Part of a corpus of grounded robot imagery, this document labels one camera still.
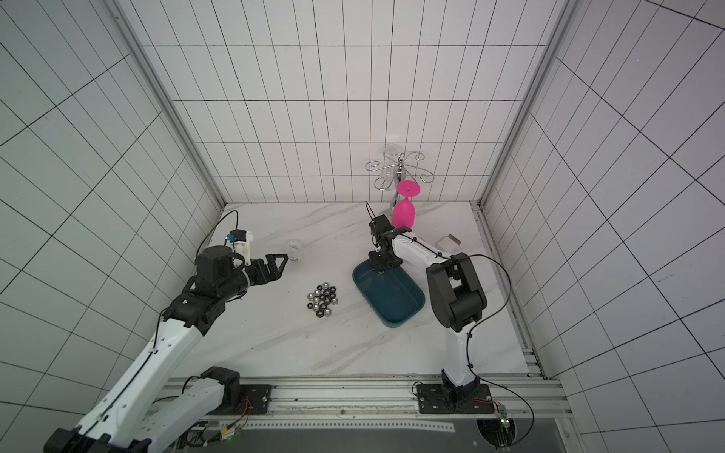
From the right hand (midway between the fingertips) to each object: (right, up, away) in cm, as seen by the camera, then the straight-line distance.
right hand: (372, 263), depth 96 cm
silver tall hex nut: (-13, -12, -5) cm, 18 cm away
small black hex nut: (-21, -13, -6) cm, 25 cm away
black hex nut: (-15, -11, -4) cm, 20 cm away
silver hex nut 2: (-21, -11, -4) cm, 24 cm away
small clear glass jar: (-28, +4, +3) cm, 28 cm away
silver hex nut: (-16, -7, -2) cm, 18 cm away
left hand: (-28, +3, -20) cm, 34 cm away
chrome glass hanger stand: (+8, +32, -4) cm, 33 cm away
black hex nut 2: (-17, -15, -8) cm, 24 cm away
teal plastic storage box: (+7, -10, -3) cm, 13 cm away
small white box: (+30, +6, +10) cm, 33 cm away
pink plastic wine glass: (+10, +17, -6) cm, 21 cm away
